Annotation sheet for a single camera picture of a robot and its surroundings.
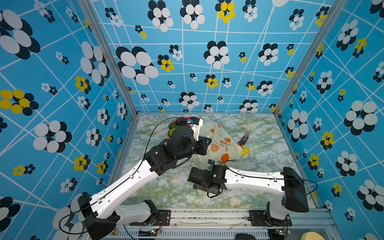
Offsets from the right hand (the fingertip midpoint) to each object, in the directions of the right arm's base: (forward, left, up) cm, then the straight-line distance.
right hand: (200, 187), depth 75 cm
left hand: (+11, -6, +26) cm, 29 cm away
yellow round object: (-19, -51, -7) cm, 54 cm away
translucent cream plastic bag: (+19, -13, +7) cm, 24 cm away
